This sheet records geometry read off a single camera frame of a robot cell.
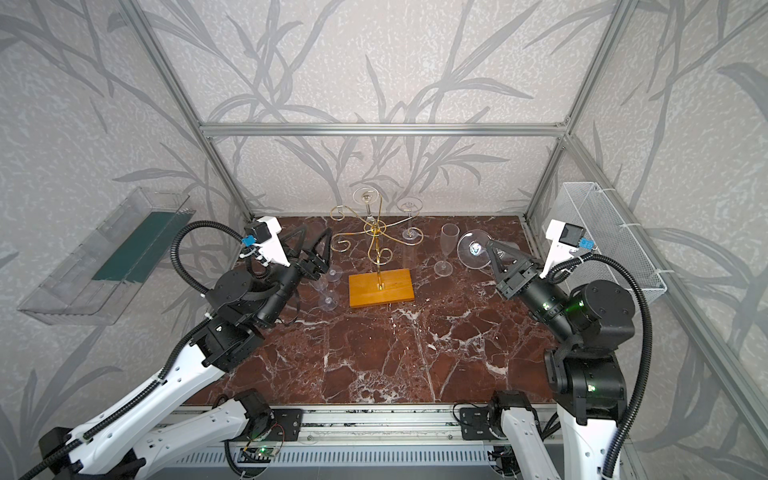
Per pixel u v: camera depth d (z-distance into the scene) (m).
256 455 0.72
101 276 0.64
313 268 0.54
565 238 0.43
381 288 0.98
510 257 0.47
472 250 0.54
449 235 0.89
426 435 0.73
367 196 0.79
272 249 0.50
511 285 0.44
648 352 0.38
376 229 0.75
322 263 0.55
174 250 0.40
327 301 0.96
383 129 0.95
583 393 0.36
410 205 0.79
